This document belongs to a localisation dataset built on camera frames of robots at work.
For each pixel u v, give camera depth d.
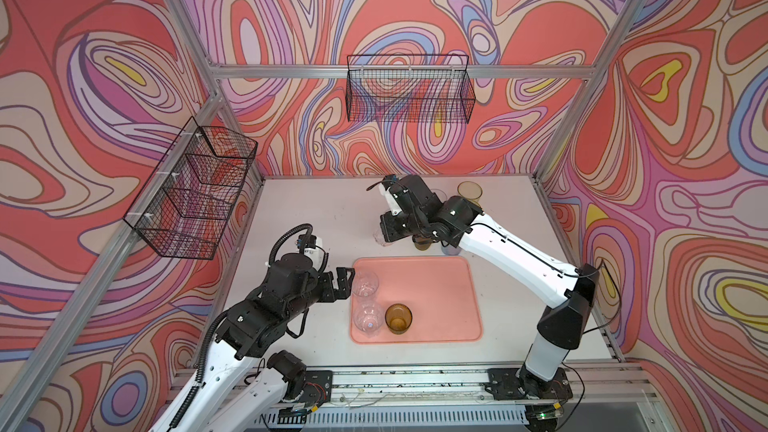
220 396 0.43
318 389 0.72
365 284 0.89
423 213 0.54
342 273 0.62
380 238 0.65
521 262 0.46
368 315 0.84
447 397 0.73
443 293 0.88
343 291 0.61
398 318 0.83
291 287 0.48
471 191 0.99
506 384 0.73
